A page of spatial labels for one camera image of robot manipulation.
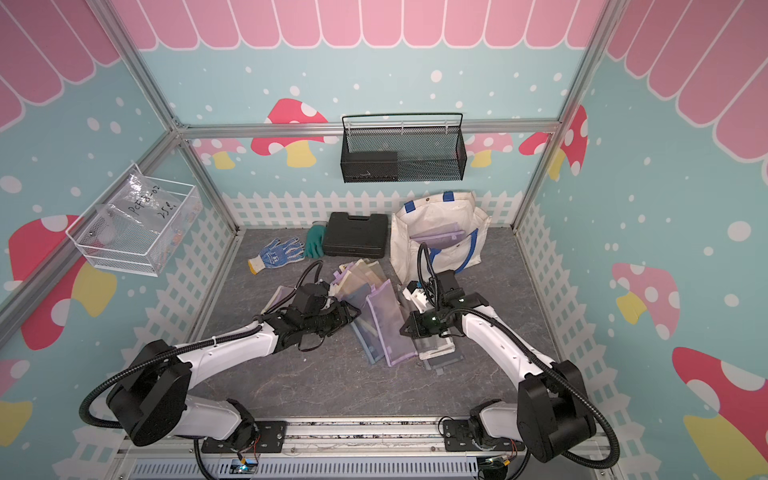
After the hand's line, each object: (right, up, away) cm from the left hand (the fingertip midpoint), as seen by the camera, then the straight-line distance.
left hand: (355, 319), depth 85 cm
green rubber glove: (-19, +24, +27) cm, 41 cm away
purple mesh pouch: (+28, +25, +20) cm, 43 cm away
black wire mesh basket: (+14, +53, +9) cm, 55 cm away
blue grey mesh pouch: (+3, -3, +5) cm, 6 cm away
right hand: (+14, -1, -5) cm, 15 cm away
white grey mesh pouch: (+22, -8, 0) cm, 23 cm away
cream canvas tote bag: (+25, +34, +17) cm, 45 cm away
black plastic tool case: (-3, +26, +30) cm, 39 cm away
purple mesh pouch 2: (-27, +4, +14) cm, 31 cm away
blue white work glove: (-33, +19, +27) cm, 47 cm away
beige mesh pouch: (+1, +13, +14) cm, 19 cm away
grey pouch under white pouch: (+24, -12, 0) cm, 27 cm away
